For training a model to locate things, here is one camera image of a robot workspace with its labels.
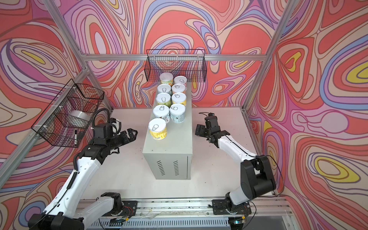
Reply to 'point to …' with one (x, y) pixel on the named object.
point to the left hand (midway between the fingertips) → (132, 132)
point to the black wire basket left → (68, 118)
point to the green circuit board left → (117, 220)
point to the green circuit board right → (239, 221)
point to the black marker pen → (75, 138)
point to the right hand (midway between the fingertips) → (203, 132)
